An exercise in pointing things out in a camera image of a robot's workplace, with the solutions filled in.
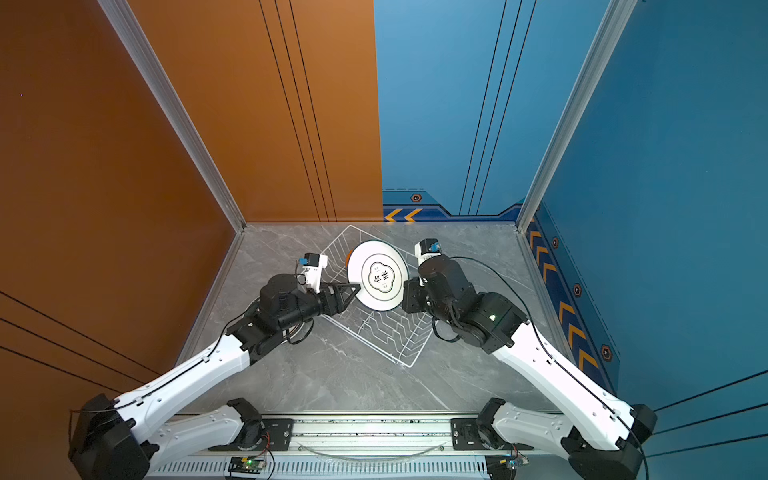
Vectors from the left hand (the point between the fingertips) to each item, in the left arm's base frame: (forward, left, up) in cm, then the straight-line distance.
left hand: (355, 285), depth 73 cm
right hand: (-3, -11, +6) cm, 13 cm away
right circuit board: (-33, -39, -23) cm, 56 cm away
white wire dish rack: (-5, -10, -17) cm, 20 cm away
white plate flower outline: (+1, -6, +5) cm, 8 cm away
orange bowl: (+4, +2, +5) cm, 7 cm away
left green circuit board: (-35, +25, -26) cm, 50 cm away
